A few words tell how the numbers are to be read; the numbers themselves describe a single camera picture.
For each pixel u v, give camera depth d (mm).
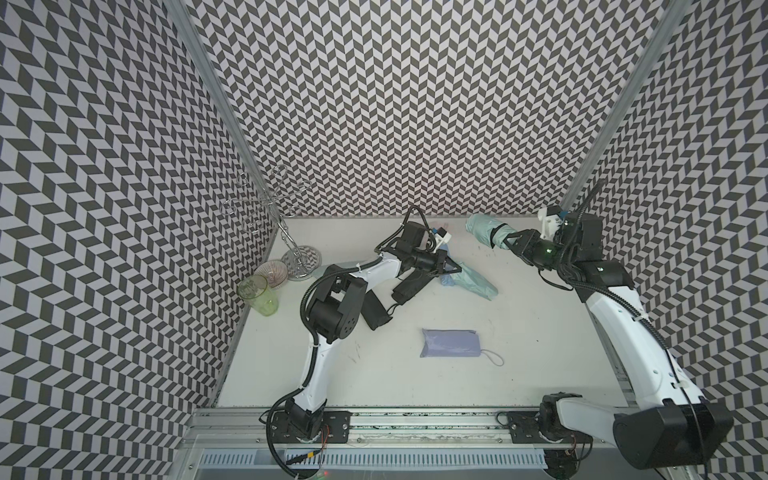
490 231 749
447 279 959
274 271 995
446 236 883
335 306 566
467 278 896
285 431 654
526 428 724
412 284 962
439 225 1155
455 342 848
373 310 919
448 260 870
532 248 642
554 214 645
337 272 563
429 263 845
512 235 716
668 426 377
